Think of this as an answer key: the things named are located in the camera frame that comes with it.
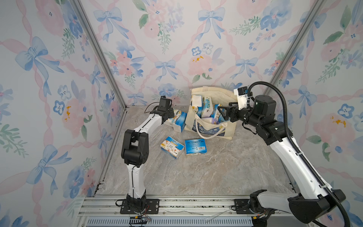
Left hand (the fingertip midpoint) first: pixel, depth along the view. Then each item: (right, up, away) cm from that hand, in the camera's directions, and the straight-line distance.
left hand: (170, 110), depth 99 cm
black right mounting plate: (+40, -52, -25) cm, 70 cm away
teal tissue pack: (+24, +1, -11) cm, 27 cm away
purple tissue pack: (+27, -8, -15) cm, 32 cm away
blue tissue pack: (+17, -24, -10) cm, 31 cm away
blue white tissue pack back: (+17, +3, -11) cm, 21 cm away
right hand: (+29, +1, -32) cm, 43 cm away
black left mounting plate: (-7, -52, -26) cm, 59 cm away
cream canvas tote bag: (+34, +10, -4) cm, 35 cm away
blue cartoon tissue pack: (+2, -24, -11) cm, 26 cm away
